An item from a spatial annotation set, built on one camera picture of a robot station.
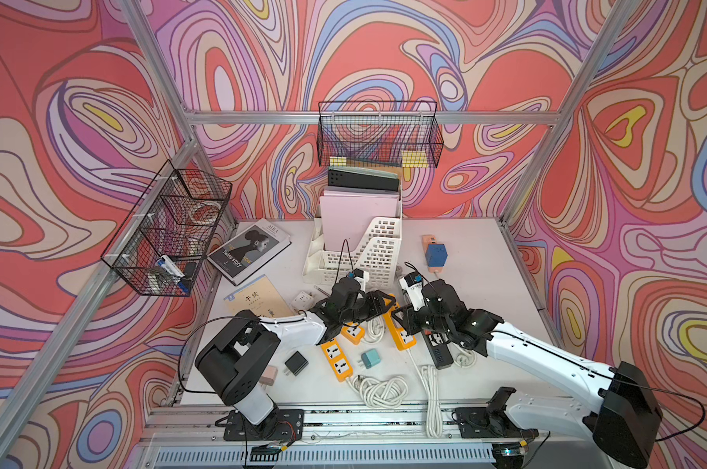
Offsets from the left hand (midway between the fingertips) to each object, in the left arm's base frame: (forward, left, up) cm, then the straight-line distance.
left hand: (395, 304), depth 83 cm
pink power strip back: (+33, -17, -9) cm, 38 cm away
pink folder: (+23, +13, +11) cm, 29 cm away
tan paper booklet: (+9, +44, -11) cm, 46 cm away
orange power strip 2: (-13, +16, -10) cm, 23 cm away
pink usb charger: (-17, +36, -11) cm, 41 cm away
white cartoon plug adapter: (+5, +28, -6) cm, 29 cm away
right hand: (-5, 0, 0) cm, 5 cm away
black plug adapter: (-13, +29, -11) cm, 33 cm away
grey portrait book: (+27, +51, -8) cm, 58 cm away
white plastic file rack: (+12, +5, +8) cm, 15 cm away
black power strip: (-9, -13, -10) cm, 19 cm away
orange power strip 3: (-9, -1, -2) cm, 9 cm away
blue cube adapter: (+21, -16, -3) cm, 27 cm away
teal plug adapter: (-12, +7, -10) cm, 17 cm away
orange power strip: (-4, +12, -9) cm, 16 cm away
